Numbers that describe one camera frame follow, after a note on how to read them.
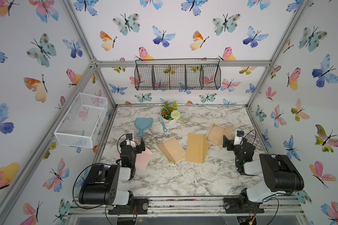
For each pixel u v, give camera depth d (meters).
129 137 0.76
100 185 0.44
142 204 0.75
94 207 0.44
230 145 0.83
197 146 0.96
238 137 0.79
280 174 0.46
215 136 1.02
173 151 0.95
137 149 0.82
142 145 0.83
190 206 0.76
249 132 0.76
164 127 1.08
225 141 0.84
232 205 0.73
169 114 0.96
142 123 1.09
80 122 0.87
